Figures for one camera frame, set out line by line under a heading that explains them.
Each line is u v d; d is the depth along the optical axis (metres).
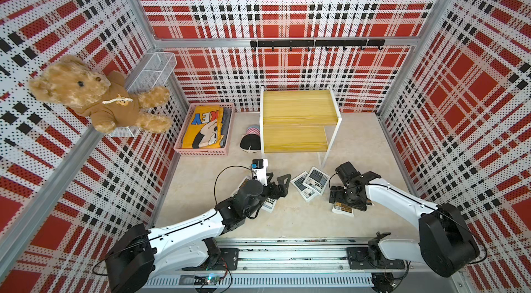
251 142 0.98
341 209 0.84
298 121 0.73
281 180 0.68
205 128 1.04
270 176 0.79
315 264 0.73
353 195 0.68
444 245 0.41
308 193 0.89
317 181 0.91
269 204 0.86
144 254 0.41
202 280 0.70
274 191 0.68
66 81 0.48
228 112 1.14
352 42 0.90
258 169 0.67
